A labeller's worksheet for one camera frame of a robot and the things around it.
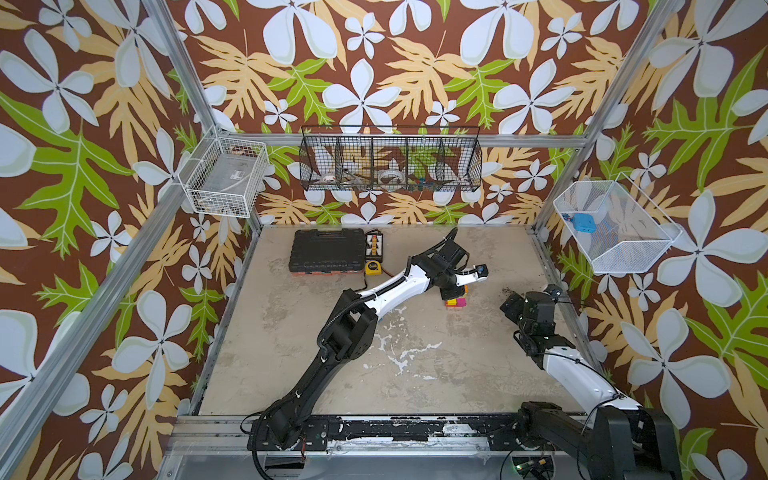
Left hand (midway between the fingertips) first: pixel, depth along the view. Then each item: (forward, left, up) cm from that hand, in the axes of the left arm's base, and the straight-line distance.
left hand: (461, 280), depth 93 cm
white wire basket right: (+6, -41, +18) cm, 45 cm away
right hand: (-7, -16, 0) cm, 17 cm away
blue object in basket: (+9, -34, +17) cm, 39 cm away
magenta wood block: (-5, 0, -5) cm, 7 cm away
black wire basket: (+35, +23, +21) cm, 46 cm away
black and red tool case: (+21, +46, -11) cm, 52 cm away
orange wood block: (-5, 0, +3) cm, 6 cm away
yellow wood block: (-5, +3, -5) cm, 8 cm away
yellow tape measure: (+10, +28, -7) cm, 31 cm away
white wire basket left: (+21, +72, +23) cm, 78 cm away
